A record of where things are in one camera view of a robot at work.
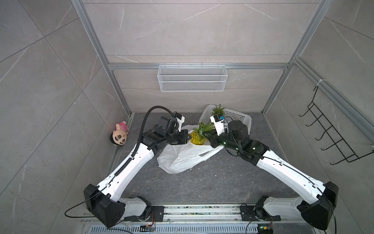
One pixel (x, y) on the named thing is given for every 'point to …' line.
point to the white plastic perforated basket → (230, 115)
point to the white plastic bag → (177, 158)
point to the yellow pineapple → (197, 137)
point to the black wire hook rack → (349, 155)
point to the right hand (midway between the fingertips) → (205, 132)
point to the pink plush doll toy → (119, 136)
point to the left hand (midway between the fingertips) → (193, 135)
